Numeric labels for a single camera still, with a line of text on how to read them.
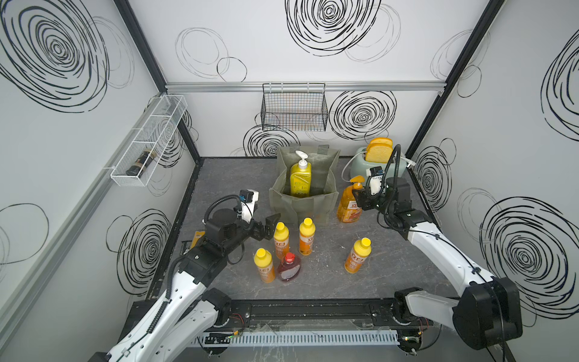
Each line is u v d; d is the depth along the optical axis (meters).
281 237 0.71
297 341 0.83
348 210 0.87
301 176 0.89
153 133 0.81
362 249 0.68
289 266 0.69
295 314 0.75
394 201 0.62
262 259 0.65
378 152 0.94
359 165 0.99
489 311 0.39
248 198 0.59
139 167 0.66
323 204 0.76
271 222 0.62
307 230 0.72
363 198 0.73
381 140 0.96
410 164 0.97
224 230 0.50
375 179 0.72
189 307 0.48
